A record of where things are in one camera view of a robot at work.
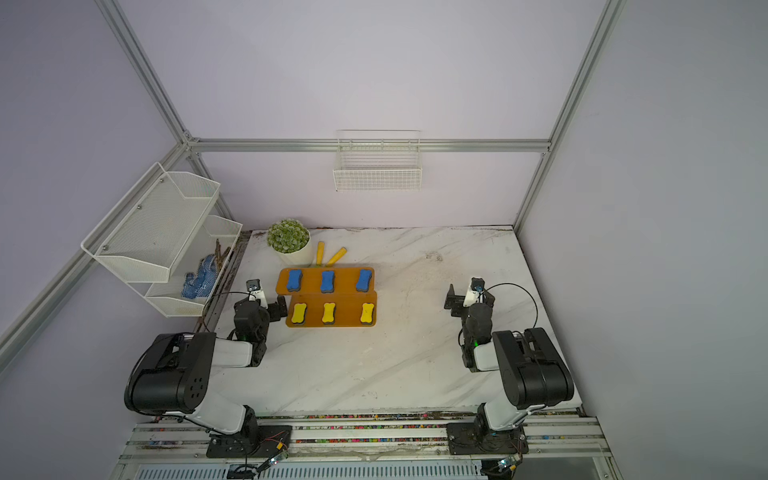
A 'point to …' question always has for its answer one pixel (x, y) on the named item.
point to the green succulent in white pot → (291, 240)
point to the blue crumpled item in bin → (199, 286)
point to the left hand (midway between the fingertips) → (266, 298)
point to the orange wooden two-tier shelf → (328, 296)
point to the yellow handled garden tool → (320, 252)
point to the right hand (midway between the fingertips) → (467, 290)
